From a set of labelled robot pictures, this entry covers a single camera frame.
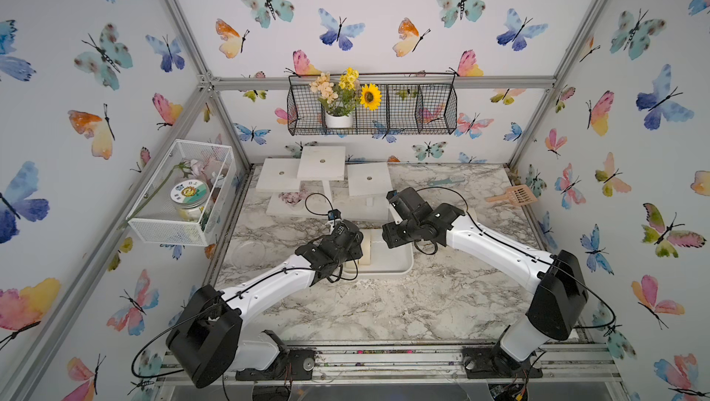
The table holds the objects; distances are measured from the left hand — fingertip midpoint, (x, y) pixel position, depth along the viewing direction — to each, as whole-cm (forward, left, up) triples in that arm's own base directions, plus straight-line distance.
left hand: (359, 242), depth 85 cm
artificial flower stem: (+12, +45, +22) cm, 51 cm away
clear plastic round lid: (+3, +38, -11) cm, 40 cm away
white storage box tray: (0, -6, -11) cm, 13 cm away
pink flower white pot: (+18, +23, -1) cm, 29 cm away
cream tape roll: (-2, -2, 0) cm, 3 cm away
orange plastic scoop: (+26, -64, -11) cm, 70 cm away
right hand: (+1, -10, +5) cm, 11 cm away
